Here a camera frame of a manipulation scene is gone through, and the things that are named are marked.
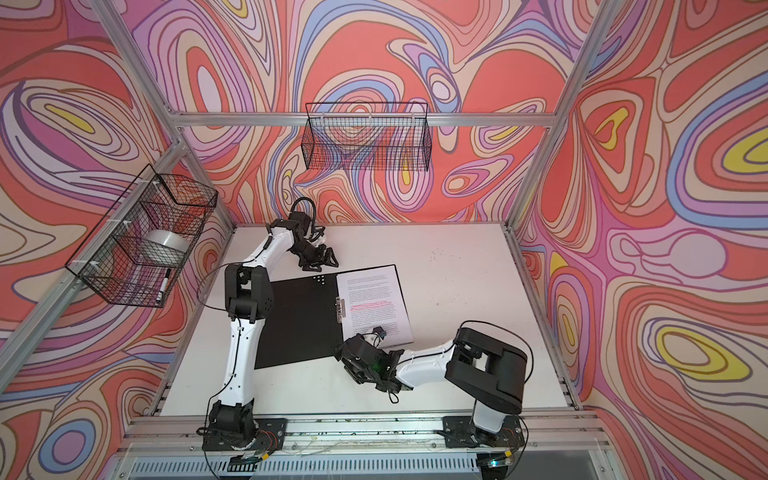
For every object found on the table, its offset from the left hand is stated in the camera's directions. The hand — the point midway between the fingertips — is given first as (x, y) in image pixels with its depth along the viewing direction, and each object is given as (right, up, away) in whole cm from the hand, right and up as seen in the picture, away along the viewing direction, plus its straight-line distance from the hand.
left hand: (332, 263), depth 105 cm
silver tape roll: (-34, +5, -35) cm, 49 cm away
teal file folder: (-6, -18, -11) cm, 22 cm away
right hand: (+6, -28, -22) cm, 35 cm away
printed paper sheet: (+15, -11, -7) cm, 20 cm away
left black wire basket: (-44, +2, -39) cm, 59 cm away
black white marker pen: (-35, -5, -33) cm, 49 cm away
